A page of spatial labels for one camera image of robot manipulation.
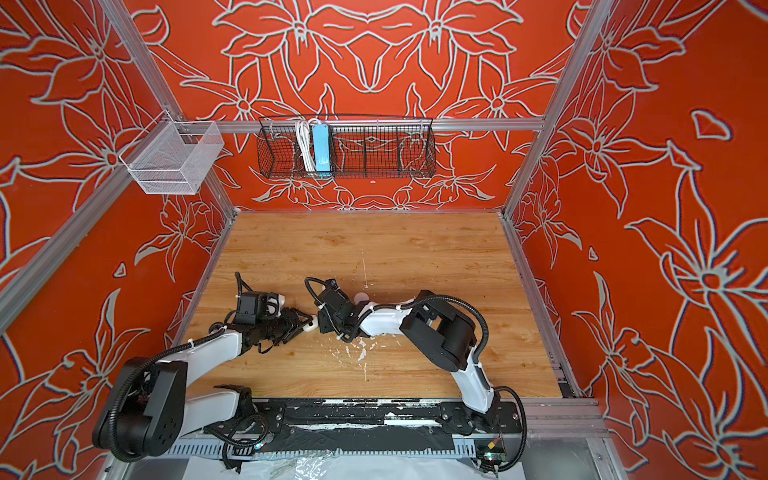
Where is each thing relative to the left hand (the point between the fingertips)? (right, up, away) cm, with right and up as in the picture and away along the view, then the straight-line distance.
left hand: (309, 321), depth 87 cm
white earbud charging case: (0, -1, -1) cm, 2 cm away
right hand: (+2, 0, +3) cm, 3 cm away
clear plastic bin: (-44, +51, +5) cm, 67 cm away
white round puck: (+15, +6, +7) cm, 18 cm away
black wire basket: (+15, +55, +10) cm, 58 cm away
